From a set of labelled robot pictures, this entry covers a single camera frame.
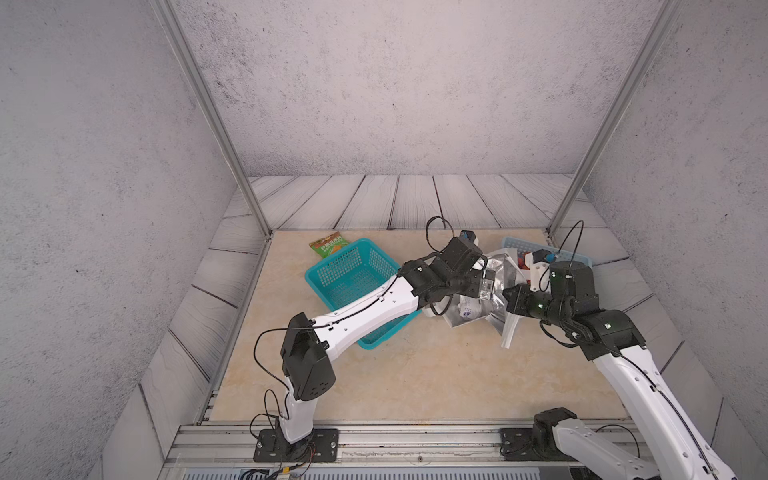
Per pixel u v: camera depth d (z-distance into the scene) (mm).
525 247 1082
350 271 1071
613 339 456
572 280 502
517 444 726
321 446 729
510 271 732
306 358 440
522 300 616
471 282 666
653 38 737
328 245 1116
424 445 742
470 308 842
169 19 702
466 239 669
